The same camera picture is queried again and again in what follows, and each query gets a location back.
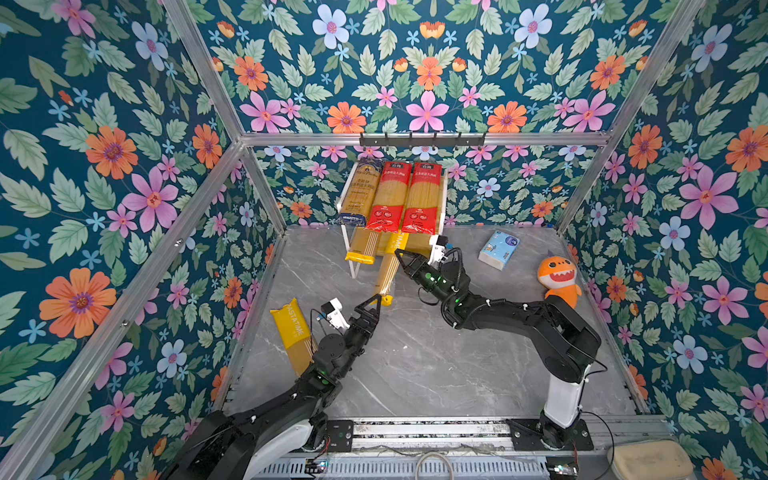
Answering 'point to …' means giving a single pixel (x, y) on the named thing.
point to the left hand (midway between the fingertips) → (383, 299)
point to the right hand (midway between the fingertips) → (396, 249)
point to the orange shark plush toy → (557, 274)
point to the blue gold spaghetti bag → (362, 192)
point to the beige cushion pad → (652, 460)
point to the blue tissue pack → (499, 250)
